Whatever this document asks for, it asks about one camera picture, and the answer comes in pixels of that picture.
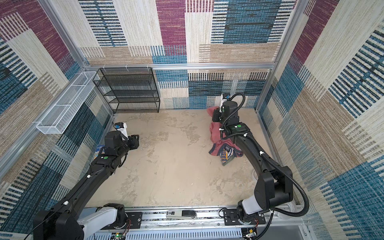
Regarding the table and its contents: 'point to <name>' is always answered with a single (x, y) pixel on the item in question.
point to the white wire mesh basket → (66, 106)
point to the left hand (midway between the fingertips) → (135, 133)
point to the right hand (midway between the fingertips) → (217, 110)
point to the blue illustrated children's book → (97, 153)
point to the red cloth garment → (217, 142)
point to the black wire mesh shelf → (129, 90)
